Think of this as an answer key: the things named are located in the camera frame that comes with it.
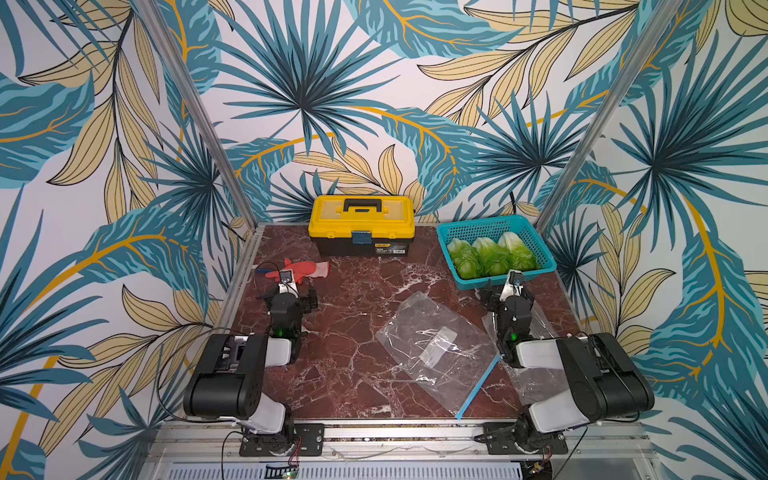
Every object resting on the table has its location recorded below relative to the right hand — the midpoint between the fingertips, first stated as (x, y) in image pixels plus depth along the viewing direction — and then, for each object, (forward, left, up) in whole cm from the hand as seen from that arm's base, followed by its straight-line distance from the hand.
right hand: (509, 284), depth 90 cm
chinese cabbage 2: (+10, +3, -1) cm, 10 cm away
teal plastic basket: (+34, -7, -11) cm, 37 cm away
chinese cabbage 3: (+12, -8, -2) cm, 15 cm away
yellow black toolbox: (+22, +44, +5) cm, 50 cm away
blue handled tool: (+16, +82, -12) cm, 84 cm away
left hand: (+2, +65, -2) cm, 65 cm away
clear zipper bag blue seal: (-17, +21, -11) cm, 29 cm away
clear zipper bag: (-26, +2, -10) cm, 28 cm away
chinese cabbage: (+11, +11, -1) cm, 16 cm away
